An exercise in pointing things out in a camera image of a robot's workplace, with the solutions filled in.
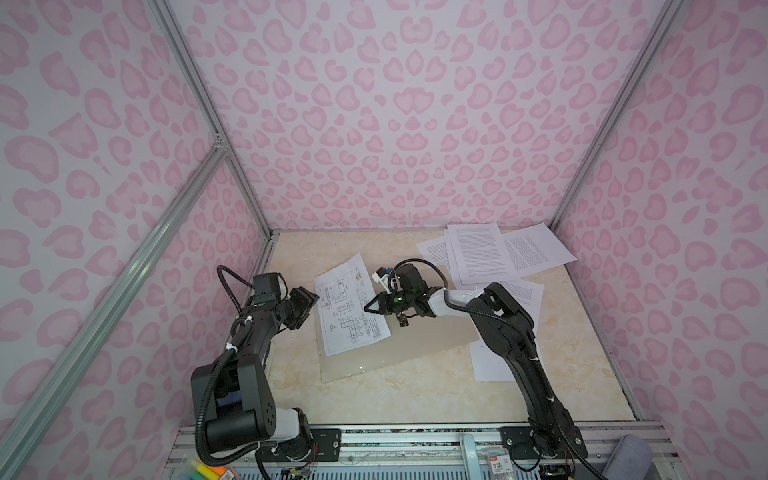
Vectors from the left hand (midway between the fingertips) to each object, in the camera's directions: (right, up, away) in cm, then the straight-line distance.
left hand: (315, 297), depth 89 cm
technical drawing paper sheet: (+6, 0, +11) cm, 13 cm away
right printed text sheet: (+77, +15, +25) cm, 83 cm away
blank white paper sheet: (+68, -2, +12) cm, 69 cm away
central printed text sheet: (+56, +13, +24) cm, 62 cm away
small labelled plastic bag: (+48, -36, -20) cm, 63 cm away
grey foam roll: (+78, -35, -20) cm, 88 cm away
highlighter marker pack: (-23, -38, -19) cm, 48 cm away
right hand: (+15, -4, +4) cm, 16 cm away
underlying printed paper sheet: (+39, +14, +25) cm, 48 cm away
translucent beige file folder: (+31, -13, +3) cm, 34 cm away
